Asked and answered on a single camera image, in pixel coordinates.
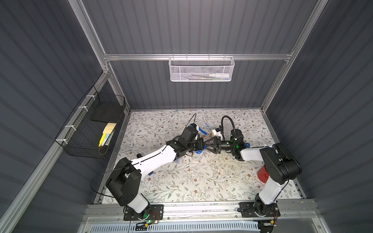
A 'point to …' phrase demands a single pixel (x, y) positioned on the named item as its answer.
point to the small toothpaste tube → (207, 124)
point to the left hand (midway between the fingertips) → (206, 147)
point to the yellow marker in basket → (102, 139)
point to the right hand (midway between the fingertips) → (206, 146)
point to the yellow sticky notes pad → (109, 127)
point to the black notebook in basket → (109, 112)
